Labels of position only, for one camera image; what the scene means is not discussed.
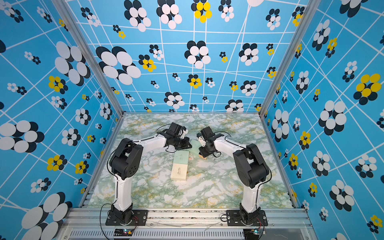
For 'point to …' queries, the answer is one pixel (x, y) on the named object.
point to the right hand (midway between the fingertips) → (206, 151)
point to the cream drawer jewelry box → (179, 172)
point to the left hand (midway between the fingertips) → (194, 145)
